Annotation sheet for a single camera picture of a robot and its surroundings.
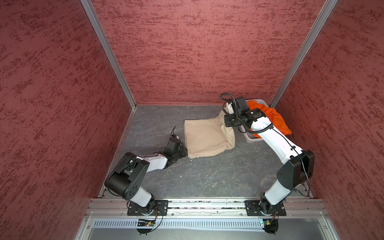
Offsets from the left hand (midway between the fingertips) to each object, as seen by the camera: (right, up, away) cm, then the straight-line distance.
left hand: (186, 152), depth 94 cm
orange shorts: (+60, +23, +6) cm, 65 cm away
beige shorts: (+12, +9, +10) cm, 18 cm away
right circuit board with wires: (+43, -30, -23) cm, 57 cm away
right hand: (+24, +20, -10) cm, 32 cm away
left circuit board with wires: (-19, -31, -22) cm, 43 cm away
